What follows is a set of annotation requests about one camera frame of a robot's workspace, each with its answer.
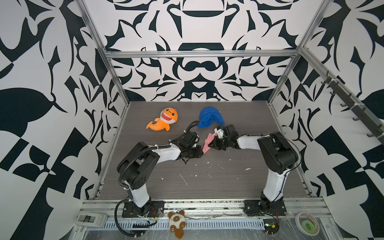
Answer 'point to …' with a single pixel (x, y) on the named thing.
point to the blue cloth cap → (206, 115)
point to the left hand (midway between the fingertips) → (204, 150)
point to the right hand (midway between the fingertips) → (209, 143)
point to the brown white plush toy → (177, 222)
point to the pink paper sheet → (210, 139)
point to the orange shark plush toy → (168, 116)
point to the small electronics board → (271, 226)
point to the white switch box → (91, 219)
